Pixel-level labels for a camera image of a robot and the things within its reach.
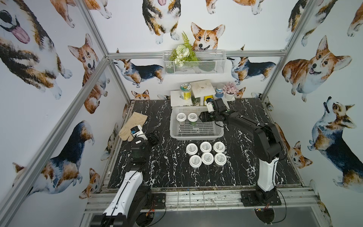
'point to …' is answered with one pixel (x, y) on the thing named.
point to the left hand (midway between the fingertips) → (153, 127)
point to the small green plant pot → (195, 101)
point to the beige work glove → (135, 119)
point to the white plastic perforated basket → (185, 124)
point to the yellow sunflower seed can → (185, 89)
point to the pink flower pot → (230, 90)
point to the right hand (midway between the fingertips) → (207, 111)
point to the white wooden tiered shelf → (203, 89)
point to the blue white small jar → (219, 92)
